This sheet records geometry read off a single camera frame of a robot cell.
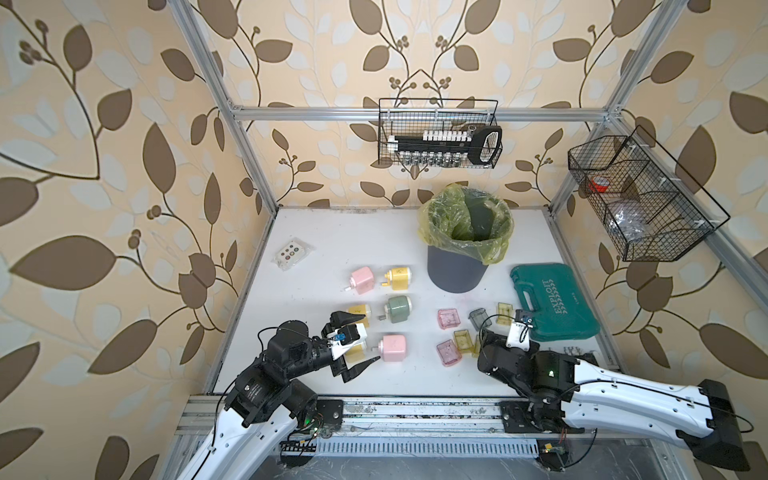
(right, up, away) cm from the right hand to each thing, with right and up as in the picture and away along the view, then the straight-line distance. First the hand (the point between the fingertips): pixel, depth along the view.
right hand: (496, 338), depth 79 cm
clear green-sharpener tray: (-1, +1, +13) cm, 13 cm away
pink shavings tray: (-11, +2, +12) cm, 16 cm away
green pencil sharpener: (-26, +6, +7) cm, 28 cm away
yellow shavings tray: (-7, -4, +8) cm, 11 cm away
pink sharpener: (-37, +14, +14) cm, 42 cm away
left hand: (-34, +6, -12) cm, 36 cm away
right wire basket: (+36, +34, -7) cm, 50 cm away
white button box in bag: (-64, +22, +25) cm, 72 cm away
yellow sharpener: (-26, +14, +15) cm, 33 cm away
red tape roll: (+29, +42, +2) cm, 51 cm away
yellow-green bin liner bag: (-5, +32, +8) cm, 33 cm away
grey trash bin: (-7, +15, +22) cm, 28 cm away
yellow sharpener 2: (-38, -4, +2) cm, 39 cm away
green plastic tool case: (+21, +8, +10) cm, 25 cm away
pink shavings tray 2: (-12, -6, +6) cm, 15 cm away
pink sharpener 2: (-28, -3, 0) cm, 28 cm away
